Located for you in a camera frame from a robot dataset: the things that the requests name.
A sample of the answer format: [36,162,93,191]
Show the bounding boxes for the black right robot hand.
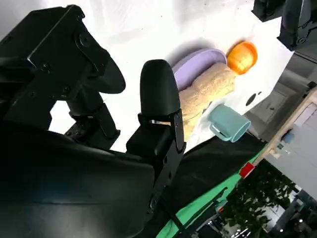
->
[0,4,187,238]

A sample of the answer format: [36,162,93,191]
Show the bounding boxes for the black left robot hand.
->
[251,0,317,52]

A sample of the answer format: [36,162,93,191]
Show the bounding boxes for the beige towel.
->
[178,61,235,139]

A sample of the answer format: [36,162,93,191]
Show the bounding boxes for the blue round object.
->
[283,132,296,145]

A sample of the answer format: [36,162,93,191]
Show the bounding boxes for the lilac plate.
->
[171,48,228,92]

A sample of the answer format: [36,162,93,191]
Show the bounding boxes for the pale green mug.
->
[209,103,251,144]

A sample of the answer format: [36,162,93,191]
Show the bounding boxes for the light wooden desk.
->
[257,86,317,159]

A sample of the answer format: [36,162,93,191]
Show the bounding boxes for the green cloth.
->
[153,146,270,238]

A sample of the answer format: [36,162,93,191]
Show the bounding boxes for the black backdrop cloth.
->
[160,138,269,219]

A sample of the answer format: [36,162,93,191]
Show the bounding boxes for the red sign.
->
[239,163,256,179]

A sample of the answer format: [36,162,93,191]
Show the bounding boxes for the green leafy plants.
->
[222,161,302,238]

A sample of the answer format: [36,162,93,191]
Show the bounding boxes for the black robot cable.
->
[169,213,191,238]

